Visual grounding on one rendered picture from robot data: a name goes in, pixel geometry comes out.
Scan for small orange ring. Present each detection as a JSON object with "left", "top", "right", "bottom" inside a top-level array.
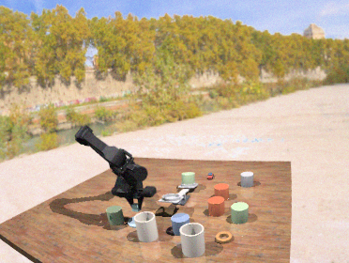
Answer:
[{"left": 216, "top": 231, "right": 233, "bottom": 244}]

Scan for orange cylinder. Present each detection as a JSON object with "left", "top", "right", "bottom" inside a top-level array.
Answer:
[
  {"left": 214, "top": 183, "right": 229, "bottom": 201},
  {"left": 207, "top": 196, "right": 225, "bottom": 217}
]

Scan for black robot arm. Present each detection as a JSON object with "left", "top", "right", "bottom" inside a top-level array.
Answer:
[{"left": 75, "top": 125, "right": 148, "bottom": 198}]

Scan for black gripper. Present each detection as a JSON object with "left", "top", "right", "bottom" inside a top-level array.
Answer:
[{"left": 112, "top": 177, "right": 157, "bottom": 209}]

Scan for white cup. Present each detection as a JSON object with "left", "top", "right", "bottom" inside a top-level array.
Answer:
[
  {"left": 134, "top": 211, "right": 158, "bottom": 242},
  {"left": 180, "top": 224, "right": 205, "bottom": 258}
]

